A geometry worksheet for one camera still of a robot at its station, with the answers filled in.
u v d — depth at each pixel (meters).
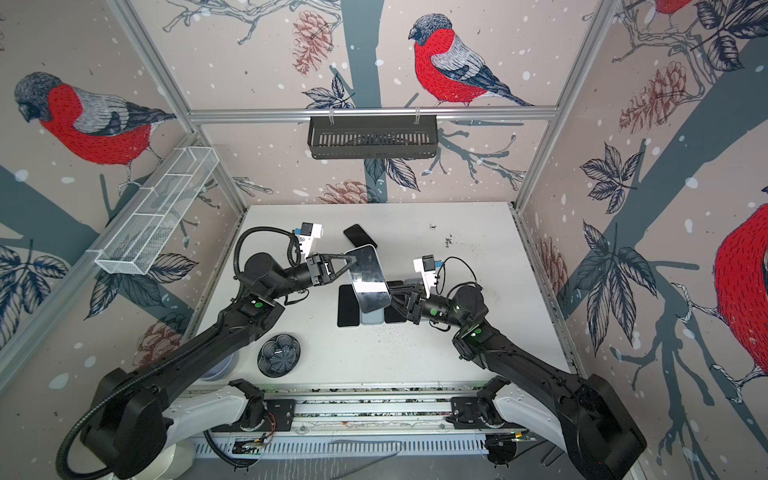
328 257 0.65
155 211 0.77
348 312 0.89
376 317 0.91
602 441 0.40
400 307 0.66
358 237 1.09
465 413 0.73
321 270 0.62
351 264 0.65
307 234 0.65
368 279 0.66
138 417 0.39
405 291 0.64
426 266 0.64
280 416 0.73
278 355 0.83
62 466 0.36
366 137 1.07
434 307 0.64
